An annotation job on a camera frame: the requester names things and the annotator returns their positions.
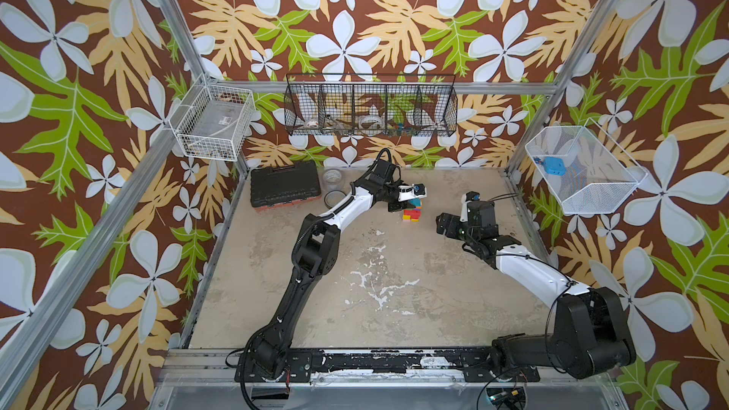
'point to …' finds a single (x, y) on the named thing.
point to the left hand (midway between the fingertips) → (412, 192)
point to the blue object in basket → (554, 165)
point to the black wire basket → (365, 103)
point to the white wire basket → (213, 121)
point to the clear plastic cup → (333, 179)
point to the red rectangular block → (414, 214)
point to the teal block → (416, 201)
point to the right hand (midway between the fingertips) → (446, 218)
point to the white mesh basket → (586, 169)
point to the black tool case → (283, 186)
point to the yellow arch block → (406, 216)
